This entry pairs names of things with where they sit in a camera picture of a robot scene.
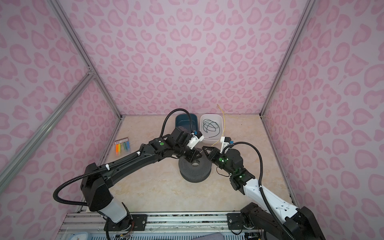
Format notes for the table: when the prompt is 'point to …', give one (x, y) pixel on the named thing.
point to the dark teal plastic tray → (183, 120)
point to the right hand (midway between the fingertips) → (202, 148)
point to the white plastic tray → (217, 118)
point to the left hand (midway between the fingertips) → (203, 154)
